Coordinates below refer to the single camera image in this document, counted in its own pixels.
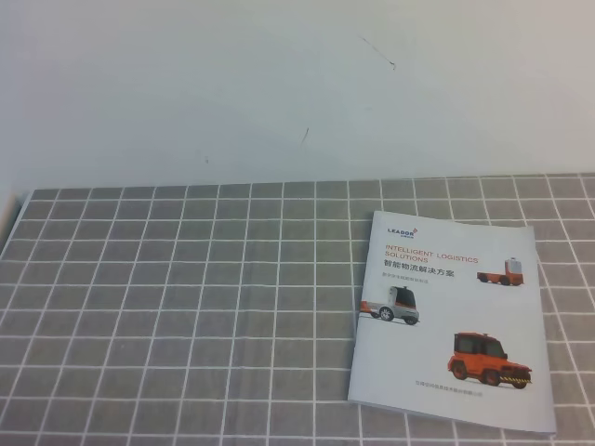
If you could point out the white logistics brochure book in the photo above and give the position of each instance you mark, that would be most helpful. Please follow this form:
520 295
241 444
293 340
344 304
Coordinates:
451 324

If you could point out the grey checked tablecloth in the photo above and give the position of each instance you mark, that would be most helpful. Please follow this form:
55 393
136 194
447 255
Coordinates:
225 315

